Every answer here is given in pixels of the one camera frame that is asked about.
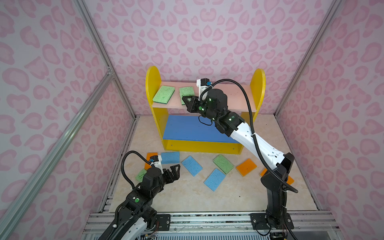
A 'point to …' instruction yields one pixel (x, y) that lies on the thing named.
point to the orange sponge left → (147, 165)
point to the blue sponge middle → (192, 165)
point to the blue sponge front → (214, 179)
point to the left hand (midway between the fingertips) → (174, 165)
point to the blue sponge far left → (170, 157)
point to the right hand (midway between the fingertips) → (182, 96)
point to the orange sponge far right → (290, 180)
